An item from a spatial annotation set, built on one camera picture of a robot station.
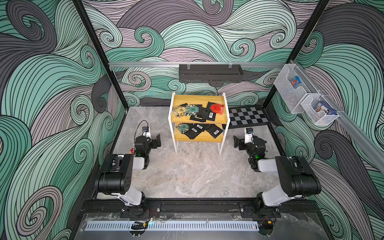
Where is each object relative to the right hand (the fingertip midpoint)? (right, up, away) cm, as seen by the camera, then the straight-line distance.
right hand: (243, 135), depth 93 cm
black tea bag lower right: (-20, +4, -8) cm, 22 cm away
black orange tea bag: (-28, +13, -23) cm, 39 cm away
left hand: (-59, +2, 0) cm, 59 cm away
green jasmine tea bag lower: (-39, +6, -6) cm, 40 cm away
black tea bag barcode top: (-26, +13, -22) cm, 36 cm away
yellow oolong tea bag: (-40, +15, -21) cm, 47 cm away
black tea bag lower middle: (-31, +5, -7) cm, 32 cm away
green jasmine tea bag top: (-34, +16, -20) cm, 43 cm away
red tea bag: (-21, +16, -19) cm, 33 cm away
